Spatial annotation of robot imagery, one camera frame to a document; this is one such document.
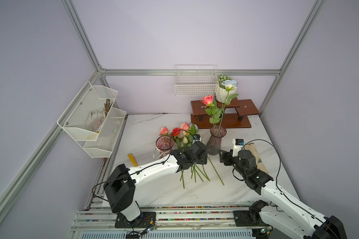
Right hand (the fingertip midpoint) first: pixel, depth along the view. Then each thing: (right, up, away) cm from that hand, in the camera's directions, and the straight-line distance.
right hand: (225, 152), depth 83 cm
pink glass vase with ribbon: (-35, +4, +1) cm, 35 cm away
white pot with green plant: (-1, +36, +6) cm, 36 cm away
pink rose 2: (-38, +11, +22) cm, 45 cm away
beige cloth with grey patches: (+25, -9, +10) cm, 29 cm away
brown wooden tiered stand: (+14, +23, +20) cm, 33 cm away
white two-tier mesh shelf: (-75, +4, +7) cm, 76 cm away
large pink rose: (-23, +15, +19) cm, 33 cm away
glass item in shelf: (-71, +18, -5) cm, 73 cm away
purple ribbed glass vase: (-3, +11, +8) cm, 14 cm away
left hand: (-14, -2, -1) cm, 14 cm away
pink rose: (-6, +24, +1) cm, 25 cm away
